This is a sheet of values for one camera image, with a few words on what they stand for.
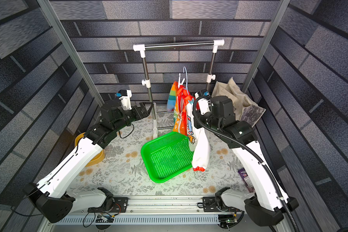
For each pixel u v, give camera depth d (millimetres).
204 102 517
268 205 361
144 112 582
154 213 727
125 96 597
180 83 721
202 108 495
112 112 488
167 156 916
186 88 631
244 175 813
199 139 589
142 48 632
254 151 375
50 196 380
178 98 711
